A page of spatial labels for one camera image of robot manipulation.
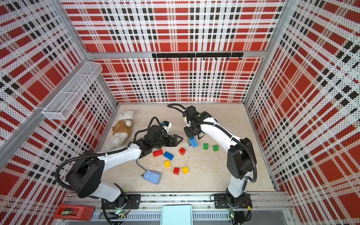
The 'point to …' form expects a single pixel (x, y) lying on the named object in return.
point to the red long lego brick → (158, 153)
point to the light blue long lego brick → (193, 142)
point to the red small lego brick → (182, 151)
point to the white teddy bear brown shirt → (121, 130)
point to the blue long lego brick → (168, 155)
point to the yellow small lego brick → (185, 169)
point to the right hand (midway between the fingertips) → (193, 133)
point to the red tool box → (76, 212)
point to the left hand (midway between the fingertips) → (180, 138)
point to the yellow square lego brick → (167, 163)
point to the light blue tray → (176, 214)
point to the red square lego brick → (176, 171)
